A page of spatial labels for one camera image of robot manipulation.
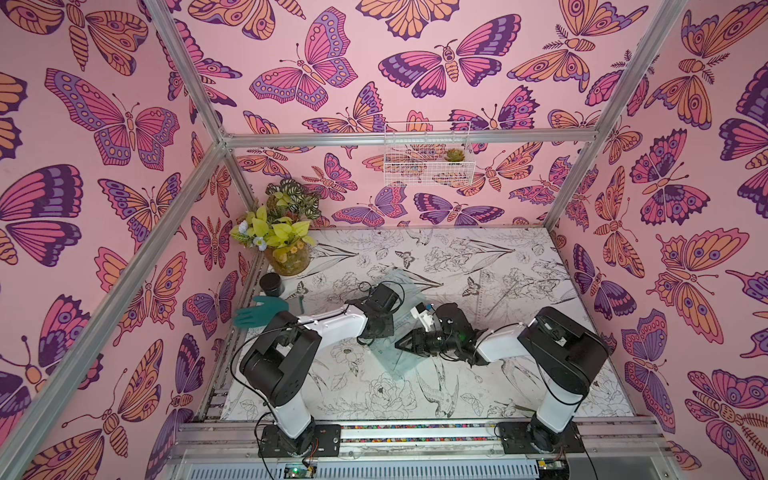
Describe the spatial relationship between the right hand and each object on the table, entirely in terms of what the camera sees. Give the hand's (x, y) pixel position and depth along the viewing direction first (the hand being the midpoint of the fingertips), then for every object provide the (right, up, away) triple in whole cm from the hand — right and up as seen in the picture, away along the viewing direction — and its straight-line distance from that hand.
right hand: (399, 344), depth 85 cm
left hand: (-3, +3, +8) cm, 9 cm away
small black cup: (-42, +16, +13) cm, 46 cm away
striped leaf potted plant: (-35, +44, +11) cm, 57 cm away
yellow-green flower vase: (-36, +29, +10) cm, 47 cm away
